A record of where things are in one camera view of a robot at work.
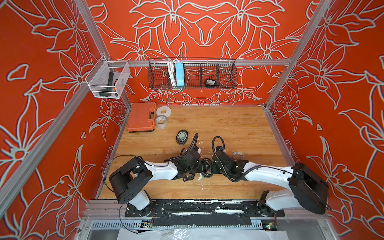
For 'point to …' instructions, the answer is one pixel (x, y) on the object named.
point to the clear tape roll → (161, 121)
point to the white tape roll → (163, 110)
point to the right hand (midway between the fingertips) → (208, 167)
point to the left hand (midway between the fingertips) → (208, 166)
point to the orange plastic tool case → (142, 117)
